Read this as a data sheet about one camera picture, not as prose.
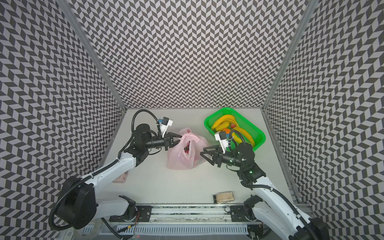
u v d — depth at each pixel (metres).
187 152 0.72
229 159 0.61
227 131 0.99
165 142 0.64
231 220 0.72
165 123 0.67
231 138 0.62
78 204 0.40
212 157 0.62
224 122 1.01
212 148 0.68
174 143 0.69
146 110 0.65
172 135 0.69
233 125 1.05
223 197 0.75
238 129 1.04
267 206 0.60
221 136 0.62
